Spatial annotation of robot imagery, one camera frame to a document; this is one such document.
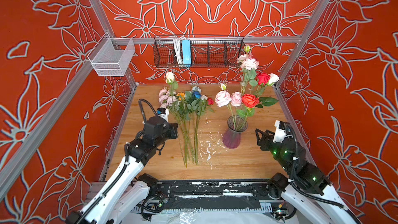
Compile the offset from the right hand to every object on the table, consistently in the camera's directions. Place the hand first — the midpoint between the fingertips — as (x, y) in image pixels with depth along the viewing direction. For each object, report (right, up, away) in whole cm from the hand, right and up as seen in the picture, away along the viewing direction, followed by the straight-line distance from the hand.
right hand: (258, 130), depth 70 cm
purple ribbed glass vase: (-8, +1, +7) cm, 11 cm away
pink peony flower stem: (-11, +14, +1) cm, 18 cm away
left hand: (-38, +2, +5) cm, 38 cm away
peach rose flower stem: (-42, +24, +6) cm, 49 cm away
